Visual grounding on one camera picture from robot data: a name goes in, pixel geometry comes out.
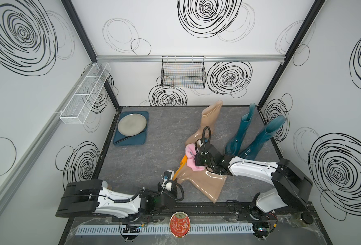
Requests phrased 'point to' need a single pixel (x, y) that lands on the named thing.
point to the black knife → (129, 136)
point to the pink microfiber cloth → (190, 151)
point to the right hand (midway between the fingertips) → (193, 158)
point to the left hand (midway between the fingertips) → (178, 183)
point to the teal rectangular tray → (140, 139)
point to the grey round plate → (131, 124)
